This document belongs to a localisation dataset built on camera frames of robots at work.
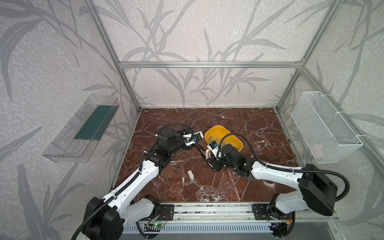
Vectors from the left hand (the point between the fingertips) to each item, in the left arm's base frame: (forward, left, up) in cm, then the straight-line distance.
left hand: (196, 126), depth 75 cm
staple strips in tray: (+10, -9, -26) cm, 30 cm away
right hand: (-8, -7, -16) cm, 19 cm away
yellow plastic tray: (+14, -14, -26) cm, 33 cm away
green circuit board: (-41, +21, -29) cm, 54 cm away
